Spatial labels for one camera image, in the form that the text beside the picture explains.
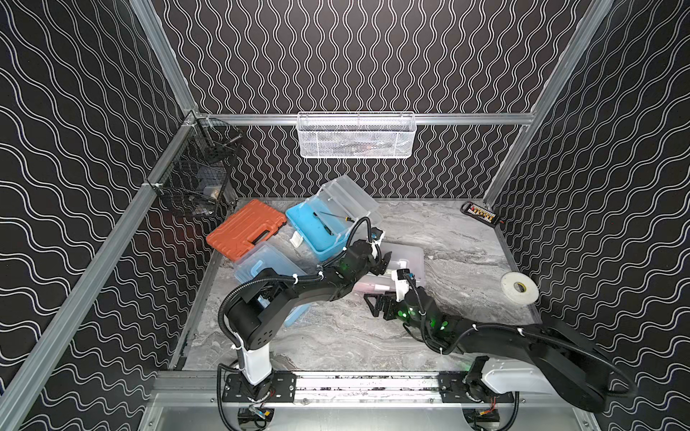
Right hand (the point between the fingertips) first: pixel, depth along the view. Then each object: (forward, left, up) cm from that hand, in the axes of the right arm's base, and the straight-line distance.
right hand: (375, 294), depth 83 cm
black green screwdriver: (+31, +19, -2) cm, 36 cm away
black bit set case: (+41, -47, -7) cm, 62 cm away
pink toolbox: (+11, -9, +5) cm, 15 cm away
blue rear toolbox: (+33, +17, -1) cm, 37 cm away
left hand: (+14, -2, +5) cm, 15 cm away
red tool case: (+31, +45, -3) cm, 55 cm away
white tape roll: (+8, -52, -10) cm, 54 cm away
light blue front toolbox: (+14, +37, 0) cm, 40 cm away
